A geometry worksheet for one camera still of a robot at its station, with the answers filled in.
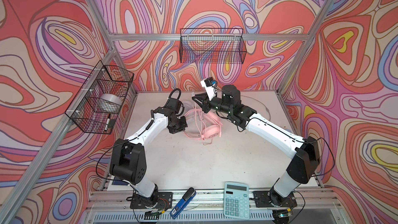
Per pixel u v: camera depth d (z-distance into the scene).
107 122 0.72
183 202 0.70
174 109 0.69
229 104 0.57
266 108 1.10
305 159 0.43
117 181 0.46
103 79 0.80
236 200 0.72
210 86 0.61
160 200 0.73
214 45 0.96
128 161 0.45
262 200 0.73
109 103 0.71
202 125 0.80
